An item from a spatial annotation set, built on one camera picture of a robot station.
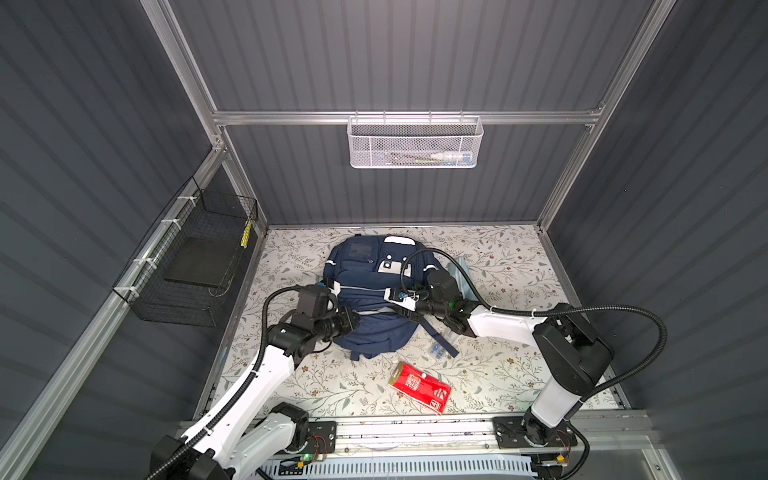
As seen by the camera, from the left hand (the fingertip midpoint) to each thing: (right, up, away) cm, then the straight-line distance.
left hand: (361, 316), depth 79 cm
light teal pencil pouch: (+25, +10, -8) cm, 28 cm away
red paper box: (+16, -20, +2) cm, 26 cm away
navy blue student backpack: (+3, +10, +17) cm, 20 cm away
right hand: (+8, +4, +7) cm, 12 cm away
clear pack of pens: (+22, -12, +9) cm, 26 cm away
